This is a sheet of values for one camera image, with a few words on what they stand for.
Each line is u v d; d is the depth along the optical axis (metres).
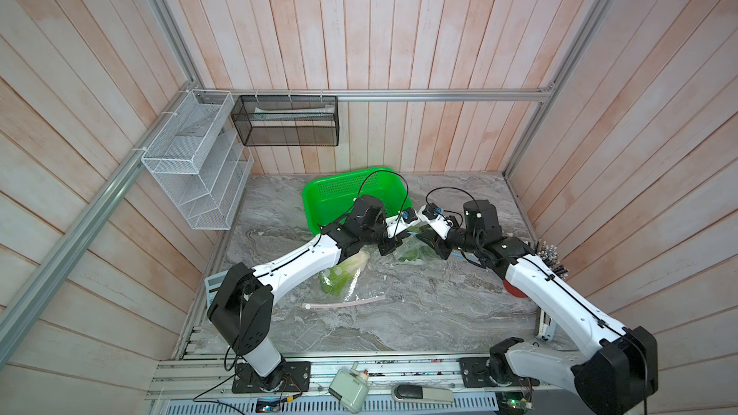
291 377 0.73
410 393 0.67
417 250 0.82
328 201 1.10
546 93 0.93
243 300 0.49
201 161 0.72
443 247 0.69
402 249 0.82
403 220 0.67
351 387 0.68
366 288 0.89
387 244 0.71
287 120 1.03
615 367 0.38
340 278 0.86
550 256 0.76
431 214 0.66
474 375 0.73
